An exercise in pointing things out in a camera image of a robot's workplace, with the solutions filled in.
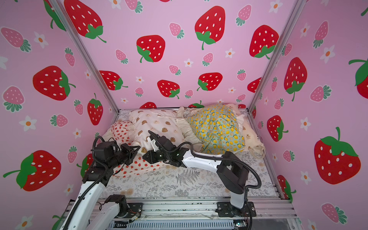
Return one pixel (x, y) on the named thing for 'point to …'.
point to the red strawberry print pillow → (120, 133)
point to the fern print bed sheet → (176, 181)
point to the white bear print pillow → (168, 122)
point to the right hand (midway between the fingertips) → (139, 162)
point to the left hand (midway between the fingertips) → (141, 145)
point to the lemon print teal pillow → (218, 127)
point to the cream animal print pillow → (253, 143)
